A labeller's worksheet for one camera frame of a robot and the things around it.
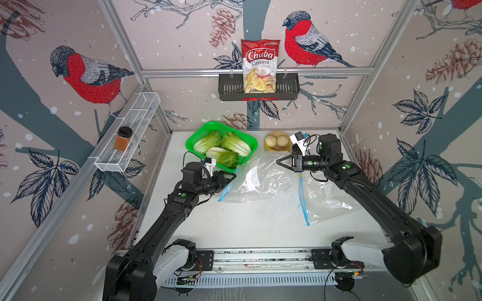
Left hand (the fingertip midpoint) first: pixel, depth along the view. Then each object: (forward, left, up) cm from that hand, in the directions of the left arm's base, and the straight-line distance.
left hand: (236, 175), depth 76 cm
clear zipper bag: (-3, -9, +3) cm, 10 cm away
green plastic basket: (+41, +10, -14) cm, 45 cm away
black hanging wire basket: (+44, +4, +13) cm, 46 cm away
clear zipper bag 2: (-3, -41, -19) cm, 45 cm away
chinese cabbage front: (+18, +8, -11) cm, 23 cm away
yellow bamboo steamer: (+28, -23, -18) cm, 41 cm away
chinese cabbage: (+30, +15, -11) cm, 35 cm away
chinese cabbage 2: (+28, +4, -12) cm, 31 cm away
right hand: (+1, -16, +8) cm, 18 cm away
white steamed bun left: (+30, -18, -13) cm, 37 cm away
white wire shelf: (+3, +47, +10) cm, 48 cm away
